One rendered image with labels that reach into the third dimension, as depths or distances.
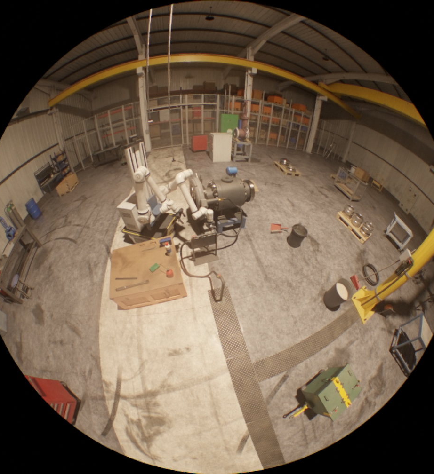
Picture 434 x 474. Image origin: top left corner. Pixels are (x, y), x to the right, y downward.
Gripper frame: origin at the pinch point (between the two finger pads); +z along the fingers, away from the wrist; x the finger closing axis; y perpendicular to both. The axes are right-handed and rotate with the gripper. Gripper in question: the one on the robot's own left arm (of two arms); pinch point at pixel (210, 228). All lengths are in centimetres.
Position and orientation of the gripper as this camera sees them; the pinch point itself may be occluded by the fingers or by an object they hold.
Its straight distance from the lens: 228.1
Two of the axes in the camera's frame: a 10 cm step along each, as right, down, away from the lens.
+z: -0.3, 6.8, 7.3
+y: 3.4, 6.9, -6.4
